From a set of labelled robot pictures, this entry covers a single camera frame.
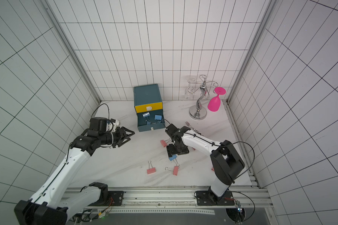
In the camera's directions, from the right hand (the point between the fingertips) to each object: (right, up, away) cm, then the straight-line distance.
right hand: (171, 155), depth 85 cm
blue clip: (-9, +23, +12) cm, 28 cm away
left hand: (-21, +13, -11) cm, 27 cm away
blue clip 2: (-17, +25, +15) cm, 34 cm away
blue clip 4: (+2, +1, -7) cm, 7 cm away
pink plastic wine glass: (+31, +32, +10) cm, 46 cm away
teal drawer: (-14, +21, +11) cm, 27 cm away
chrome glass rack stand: (+23, +26, +25) cm, 43 cm away
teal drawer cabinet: (-17, +40, +10) cm, 44 cm away
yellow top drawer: (-14, +30, +5) cm, 34 cm away
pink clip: (-12, -9, -1) cm, 15 cm away
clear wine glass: (+12, +40, +3) cm, 42 cm away
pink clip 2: (+3, -9, -1) cm, 9 cm away
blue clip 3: (-15, +19, +10) cm, 27 cm away
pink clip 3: (+25, -8, -2) cm, 27 cm away
